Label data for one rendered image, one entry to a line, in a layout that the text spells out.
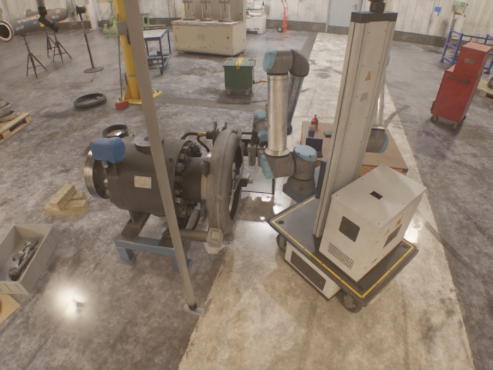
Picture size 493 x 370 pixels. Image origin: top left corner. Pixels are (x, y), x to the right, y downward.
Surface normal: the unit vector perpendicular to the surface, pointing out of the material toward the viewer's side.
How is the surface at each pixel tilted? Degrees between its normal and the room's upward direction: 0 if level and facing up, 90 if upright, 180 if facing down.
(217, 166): 37
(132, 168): 46
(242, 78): 90
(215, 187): 57
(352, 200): 0
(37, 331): 0
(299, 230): 0
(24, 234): 90
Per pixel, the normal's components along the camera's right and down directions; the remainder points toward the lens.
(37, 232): 0.04, 0.61
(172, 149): -0.03, -0.67
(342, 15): -0.26, 0.59
